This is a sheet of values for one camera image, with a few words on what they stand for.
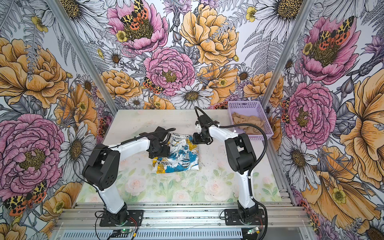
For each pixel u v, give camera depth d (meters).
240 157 0.56
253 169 0.55
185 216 0.77
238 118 1.12
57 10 0.72
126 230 0.71
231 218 0.74
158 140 0.77
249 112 1.20
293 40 0.83
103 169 0.49
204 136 0.85
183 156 0.92
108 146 0.53
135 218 0.73
